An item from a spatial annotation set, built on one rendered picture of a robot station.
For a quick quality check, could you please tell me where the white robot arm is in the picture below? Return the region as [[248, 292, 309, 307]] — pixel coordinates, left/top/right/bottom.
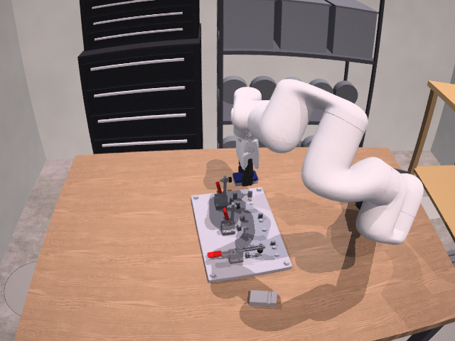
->
[[231, 79, 424, 245]]

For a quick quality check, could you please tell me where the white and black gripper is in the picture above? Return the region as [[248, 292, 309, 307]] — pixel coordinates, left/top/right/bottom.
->
[[234, 134, 259, 187]]

